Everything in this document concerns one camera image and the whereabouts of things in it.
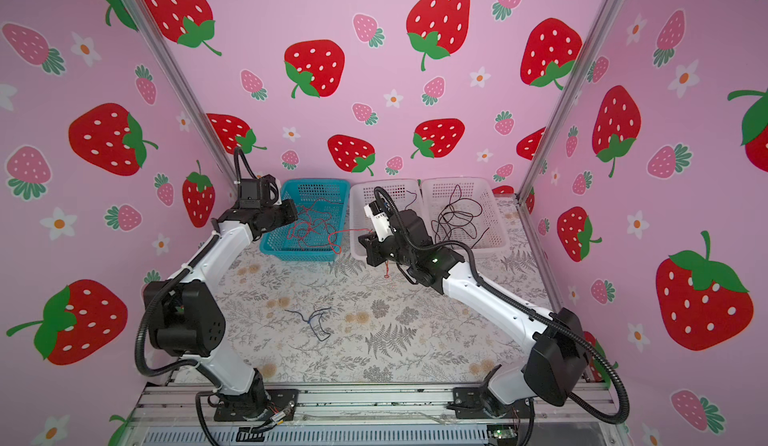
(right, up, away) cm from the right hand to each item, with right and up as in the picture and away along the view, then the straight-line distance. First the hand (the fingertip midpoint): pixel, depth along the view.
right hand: (357, 236), depth 74 cm
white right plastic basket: (+26, +16, +41) cm, 51 cm away
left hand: (-21, +8, +17) cm, 28 cm away
